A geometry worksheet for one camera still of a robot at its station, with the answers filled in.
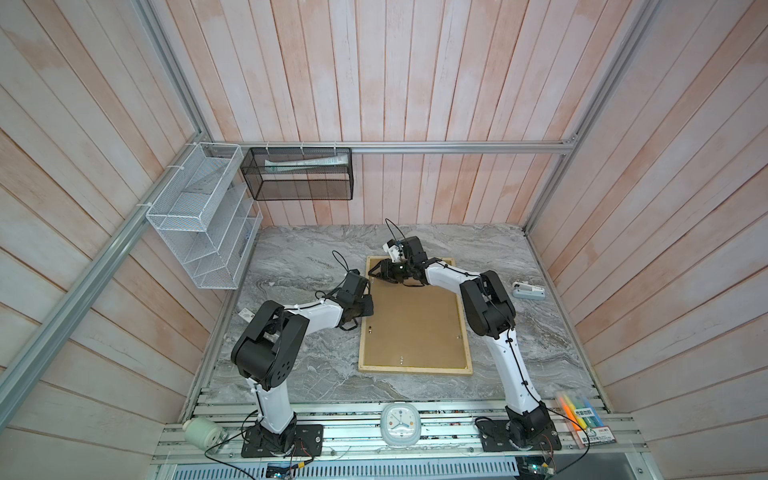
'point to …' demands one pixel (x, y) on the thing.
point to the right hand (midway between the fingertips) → (371, 274)
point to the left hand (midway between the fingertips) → (368, 309)
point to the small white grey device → (525, 290)
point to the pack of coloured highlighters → (591, 424)
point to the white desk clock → (400, 424)
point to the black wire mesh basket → (299, 173)
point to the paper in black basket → (307, 161)
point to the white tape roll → (204, 433)
